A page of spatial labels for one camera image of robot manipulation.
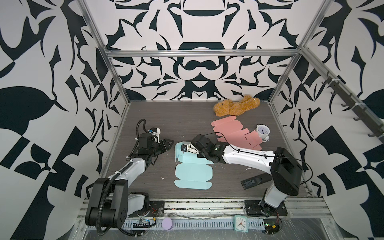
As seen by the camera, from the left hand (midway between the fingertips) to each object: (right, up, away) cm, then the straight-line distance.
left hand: (172, 140), depth 87 cm
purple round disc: (+1, -31, -24) cm, 39 cm away
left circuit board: (-11, -37, -15) cm, 41 cm away
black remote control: (+40, -22, -6) cm, 47 cm away
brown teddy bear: (+35, +20, +18) cm, 44 cm away
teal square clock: (+33, -35, -18) cm, 52 cm away
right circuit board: (+48, -38, -16) cm, 63 cm away
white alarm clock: (+58, +4, +13) cm, 60 cm away
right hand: (+15, +1, -2) cm, 15 cm away
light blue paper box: (+12, -18, -2) cm, 21 cm away
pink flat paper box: (+37, +3, +16) cm, 41 cm away
